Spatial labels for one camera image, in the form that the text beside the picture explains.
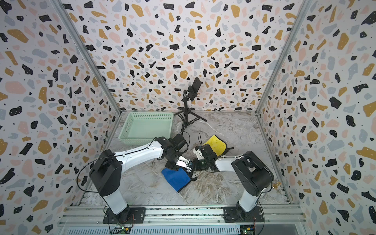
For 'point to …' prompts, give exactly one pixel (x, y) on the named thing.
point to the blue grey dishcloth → (178, 179)
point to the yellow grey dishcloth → (219, 146)
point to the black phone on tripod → (193, 89)
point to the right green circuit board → (247, 229)
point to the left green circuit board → (121, 230)
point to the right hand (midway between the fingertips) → (190, 167)
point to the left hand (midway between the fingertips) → (181, 162)
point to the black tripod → (187, 117)
